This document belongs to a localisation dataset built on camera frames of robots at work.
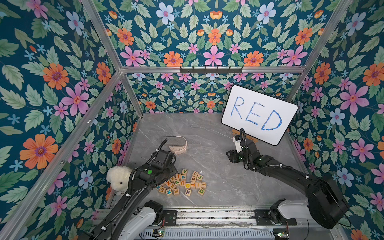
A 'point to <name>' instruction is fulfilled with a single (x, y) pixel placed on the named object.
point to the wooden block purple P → (188, 192)
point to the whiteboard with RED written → (263, 117)
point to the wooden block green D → (201, 191)
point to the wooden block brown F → (195, 173)
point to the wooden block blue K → (168, 191)
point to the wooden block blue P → (183, 177)
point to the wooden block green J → (199, 177)
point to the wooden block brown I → (198, 184)
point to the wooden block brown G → (193, 179)
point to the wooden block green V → (184, 171)
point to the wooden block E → (162, 189)
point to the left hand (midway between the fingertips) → (176, 170)
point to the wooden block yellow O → (187, 185)
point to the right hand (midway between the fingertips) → (233, 149)
